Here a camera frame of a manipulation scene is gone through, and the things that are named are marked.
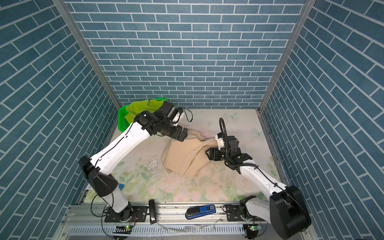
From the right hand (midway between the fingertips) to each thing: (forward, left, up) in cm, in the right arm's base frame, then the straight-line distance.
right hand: (209, 149), depth 85 cm
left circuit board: (-40, +40, -14) cm, 58 cm away
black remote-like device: (-34, +26, -8) cm, 43 cm away
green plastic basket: (+21, +64, -6) cm, 67 cm away
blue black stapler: (-30, +5, -6) cm, 31 cm away
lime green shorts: (+32, +58, -2) cm, 66 cm away
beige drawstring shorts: (-4, +12, -4) cm, 14 cm away
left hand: (+1, +15, +13) cm, 20 cm away
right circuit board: (-35, -22, -14) cm, 44 cm away
